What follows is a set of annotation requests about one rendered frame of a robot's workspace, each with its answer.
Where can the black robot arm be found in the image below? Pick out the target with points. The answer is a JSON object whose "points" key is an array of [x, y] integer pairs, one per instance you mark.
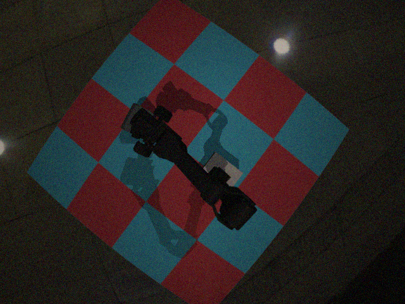
{"points": [[236, 208]]}

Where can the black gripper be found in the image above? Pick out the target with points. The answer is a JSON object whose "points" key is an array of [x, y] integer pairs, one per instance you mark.
{"points": [[163, 114]]}

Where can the dark grey sloped panel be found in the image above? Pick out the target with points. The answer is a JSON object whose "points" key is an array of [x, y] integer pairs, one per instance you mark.
{"points": [[133, 110]]}

